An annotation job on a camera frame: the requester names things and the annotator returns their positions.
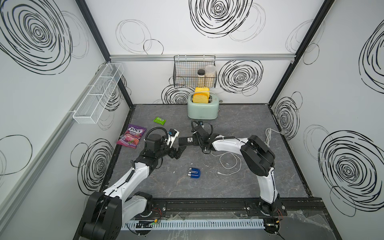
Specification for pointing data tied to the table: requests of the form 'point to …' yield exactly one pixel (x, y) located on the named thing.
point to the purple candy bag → (132, 136)
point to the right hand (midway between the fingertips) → (196, 138)
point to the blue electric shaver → (194, 173)
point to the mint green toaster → (209, 111)
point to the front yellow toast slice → (200, 98)
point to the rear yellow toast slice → (203, 89)
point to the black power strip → (186, 141)
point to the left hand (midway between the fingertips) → (178, 142)
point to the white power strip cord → (268, 135)
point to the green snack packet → (159, 120)
